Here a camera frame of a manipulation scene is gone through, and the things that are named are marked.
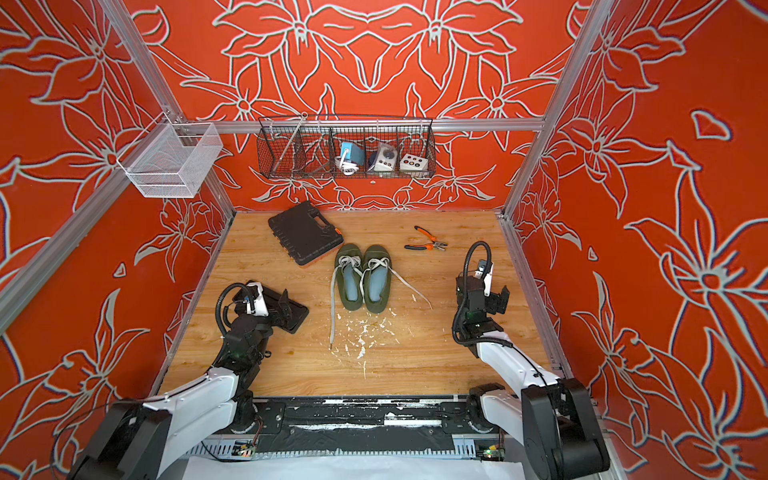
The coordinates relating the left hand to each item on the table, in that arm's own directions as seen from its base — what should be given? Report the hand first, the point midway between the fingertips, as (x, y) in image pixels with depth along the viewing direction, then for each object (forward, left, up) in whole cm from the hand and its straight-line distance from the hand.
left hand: (270, 291), depth 85 cm
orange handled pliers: (+28, -50, -9) cm, 58 cm away
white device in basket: (+36, -31, +22) cm, 53 cm away
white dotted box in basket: (+40, -39, +19) cm, 59 cm away
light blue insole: (+9, -22, -7) cm, 25 cm away
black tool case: (+28, -3, -5) cm, 29 cm away
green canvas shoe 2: (+18, -29, -4) cm, 35 cm away
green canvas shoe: (+18, -20, -4) cm, 28 cm away
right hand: (+7, -62, +2) cm, 62 cm away
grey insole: (+10, -31, -8) cm, 33 cm away
